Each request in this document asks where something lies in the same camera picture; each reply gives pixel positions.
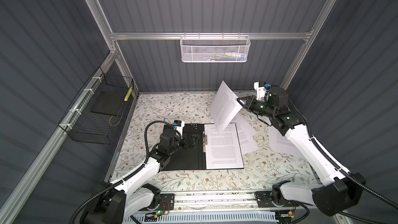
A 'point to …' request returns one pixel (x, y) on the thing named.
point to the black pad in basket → (110, 102)
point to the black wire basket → (95, 116)
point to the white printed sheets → (225, 108)
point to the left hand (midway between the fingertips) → (192, 135)
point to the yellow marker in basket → (126, 97)
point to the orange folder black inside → (194, 158)
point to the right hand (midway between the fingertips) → (238, 100)
